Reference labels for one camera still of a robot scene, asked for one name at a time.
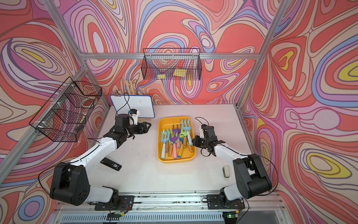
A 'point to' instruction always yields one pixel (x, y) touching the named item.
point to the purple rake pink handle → (174, 139)
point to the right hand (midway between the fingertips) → (193, 143)
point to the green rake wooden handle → (183, 134)
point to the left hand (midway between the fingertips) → (147, 124)
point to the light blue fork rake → (164, 140)
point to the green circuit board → (113, 216)
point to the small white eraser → (226, 171)
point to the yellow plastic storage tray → (166, 122)
